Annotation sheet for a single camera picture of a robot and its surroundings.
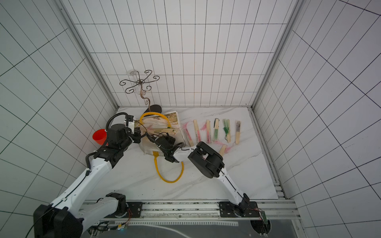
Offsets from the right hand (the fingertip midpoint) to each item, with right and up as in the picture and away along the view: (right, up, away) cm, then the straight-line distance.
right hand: (171, 132), depth 101 cm
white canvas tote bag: (-4, +6, -22) cm, 23 cm away
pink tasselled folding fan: (+25, +3, +6) cm, 26 cm away
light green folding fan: (+32, +5, +6) cm, 33 cm away
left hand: (-16, +3, -19) cm, 25 cm away
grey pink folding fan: (+47, 0, +3) cm, 47 cm away
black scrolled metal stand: (-16, +30, -9) cm, 35 cm away
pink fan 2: (+36, -11, -6) cm, 38 cm away
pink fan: (+18, 0, +3) cm, 18 cm away
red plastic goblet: (-39, -1, -17) cm, 43 cm away
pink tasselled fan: (+11, -2, +2) cm, 12 cm away
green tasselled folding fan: (+40, +2, +6) cm, 40 cm away
